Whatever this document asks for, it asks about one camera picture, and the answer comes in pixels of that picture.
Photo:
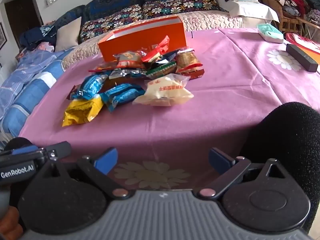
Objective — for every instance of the wall light switch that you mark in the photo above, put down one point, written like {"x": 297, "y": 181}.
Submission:
{"x": 51, "y": 1}

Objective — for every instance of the silver foil snack packet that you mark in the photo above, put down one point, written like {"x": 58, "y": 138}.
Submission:
{"x": 125, "y": 74}

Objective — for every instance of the orange cardboard box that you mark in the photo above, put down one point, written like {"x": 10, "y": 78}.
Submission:
{"x": 140, "y": 40}

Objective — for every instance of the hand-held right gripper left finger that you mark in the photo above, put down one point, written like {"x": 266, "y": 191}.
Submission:
{"x": 108, "y": 160}

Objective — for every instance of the framed wall picture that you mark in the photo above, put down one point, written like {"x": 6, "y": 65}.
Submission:
{"x": 2, "y": 35}

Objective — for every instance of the beige quilted cover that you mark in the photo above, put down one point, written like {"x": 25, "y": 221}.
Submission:
{"x": 212, "y": 20}

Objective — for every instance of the navy clothes heap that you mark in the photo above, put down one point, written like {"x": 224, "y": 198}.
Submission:
{"x": 32, "y": 36}

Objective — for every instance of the floral seat cushion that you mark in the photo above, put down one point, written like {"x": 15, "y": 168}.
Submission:
{"x": 180, "y": 5}
{"x": 110, "y": 22}

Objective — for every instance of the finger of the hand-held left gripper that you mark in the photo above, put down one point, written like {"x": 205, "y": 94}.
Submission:
{"x": 57, "y": 150}

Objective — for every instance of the dark wooden door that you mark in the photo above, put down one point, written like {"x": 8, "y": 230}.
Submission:
{"x": 20, "y": 12}

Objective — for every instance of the green white snack packet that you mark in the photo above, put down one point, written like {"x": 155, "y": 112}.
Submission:
{"x": 161, "y": 70}

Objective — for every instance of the beige pillow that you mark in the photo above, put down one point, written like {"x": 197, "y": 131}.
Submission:
{"x": 67, "y": 35}

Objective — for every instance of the blue bedding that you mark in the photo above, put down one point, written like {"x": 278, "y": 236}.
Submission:
{"x": 30, "y": 87}

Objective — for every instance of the yellow snack packet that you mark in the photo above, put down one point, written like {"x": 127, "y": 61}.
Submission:
{"x": 80, "y": 112}

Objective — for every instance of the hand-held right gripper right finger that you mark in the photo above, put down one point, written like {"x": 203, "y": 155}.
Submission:
{"x": 219, "y": 159}

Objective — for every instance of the red candy packet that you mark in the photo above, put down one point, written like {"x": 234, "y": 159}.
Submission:
{"x": 153, "y": 52}

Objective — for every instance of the white pastry packet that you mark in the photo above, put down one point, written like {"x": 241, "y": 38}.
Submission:
{"x": 162, "y": 91}

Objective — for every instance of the clear brown cake packet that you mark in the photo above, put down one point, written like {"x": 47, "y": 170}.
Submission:
{"x": 187, "y": 62}

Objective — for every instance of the black rectangular box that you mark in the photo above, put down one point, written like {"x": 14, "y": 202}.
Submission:
{"x": 301, "y": 57}

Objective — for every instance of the red orange snack packet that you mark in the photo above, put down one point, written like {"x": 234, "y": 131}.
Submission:
{"x": 105, "y": 66}

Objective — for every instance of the blue patterned sofa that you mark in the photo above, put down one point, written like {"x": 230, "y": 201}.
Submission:
{"x": 112, "y": 2}

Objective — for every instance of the blue snack packet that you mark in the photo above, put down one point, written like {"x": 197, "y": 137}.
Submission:
{"x": 122, "y": 95}
{"x": 91, "y": 86}

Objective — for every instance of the person's left hand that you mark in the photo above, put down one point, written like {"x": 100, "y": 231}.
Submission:
{"x": 10, "y": 223}

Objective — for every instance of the wicker armchair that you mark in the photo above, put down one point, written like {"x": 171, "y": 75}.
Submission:
{"x": 287, "y": 26}

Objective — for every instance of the red white printed tray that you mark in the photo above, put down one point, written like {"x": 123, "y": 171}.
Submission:
{"x": 305, "y": 41}

